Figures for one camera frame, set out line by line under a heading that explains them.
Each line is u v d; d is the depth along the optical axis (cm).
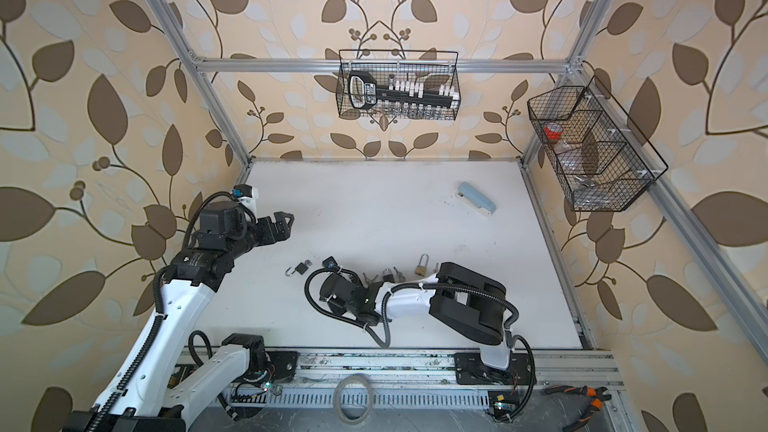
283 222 68
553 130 87
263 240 67
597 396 70
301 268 91
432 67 91
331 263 75
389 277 89
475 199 103
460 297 51
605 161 72
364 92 85
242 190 65
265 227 65
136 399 38
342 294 64
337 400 72
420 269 91
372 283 89
